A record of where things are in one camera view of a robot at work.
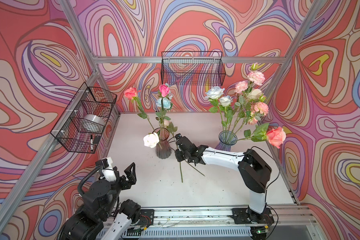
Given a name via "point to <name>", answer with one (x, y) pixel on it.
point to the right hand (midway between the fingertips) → (179, 155)
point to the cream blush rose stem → (194, 168)
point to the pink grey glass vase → (163, 149)
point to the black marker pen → (91, 143)
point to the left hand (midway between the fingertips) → (128, 165)
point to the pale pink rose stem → (171, 128)
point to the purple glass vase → (226, 139)
